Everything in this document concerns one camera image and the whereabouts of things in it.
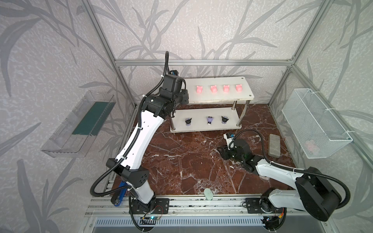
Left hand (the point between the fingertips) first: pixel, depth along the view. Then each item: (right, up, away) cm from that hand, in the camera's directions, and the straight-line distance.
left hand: (185, 94), depth 70 cm
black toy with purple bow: (+25, -13, +29) cm, 40 cm away
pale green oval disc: (+12, -52, +5) cm, 54 cm away
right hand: (+20, -29, +17) cm, 39 cm away
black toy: (0, -15, +27) cm, 30 cm away
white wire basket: (+60, -17, -6) cm, 62 cm away
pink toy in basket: (+65, -26, +3) cm, 70 cm away
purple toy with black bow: (+15, -13, +29) cm, 35 cm away
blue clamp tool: (-34, -52, +7) cm, 62 cm away
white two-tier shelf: (+36, -9, +37) cm, 52 cm away
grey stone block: (+57, -30, +23) cm, 68 cm away
